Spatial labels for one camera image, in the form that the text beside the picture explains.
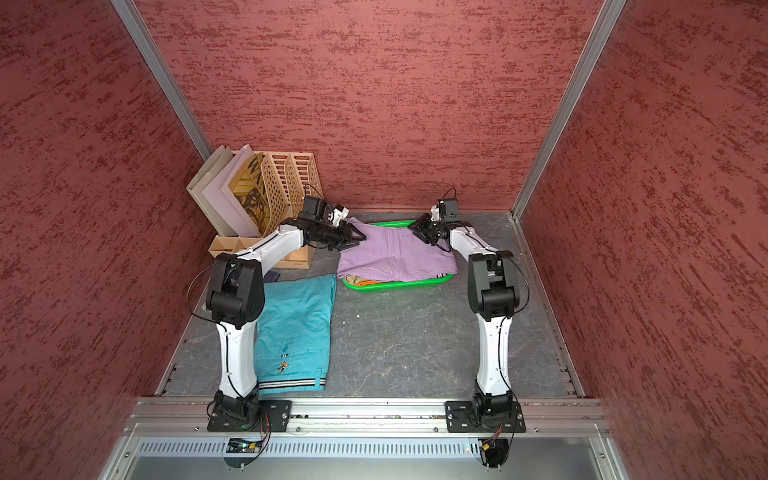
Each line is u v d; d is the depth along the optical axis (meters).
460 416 0.74
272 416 0.74
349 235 0.87
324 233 0.85
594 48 0.76
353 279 0.85
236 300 0.56
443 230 0.81
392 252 0.97
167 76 0.82
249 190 0.98
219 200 0.89
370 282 0.88
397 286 0.89
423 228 0.92
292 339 0.85
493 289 0.59
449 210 0.85
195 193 0.85
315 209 0.81
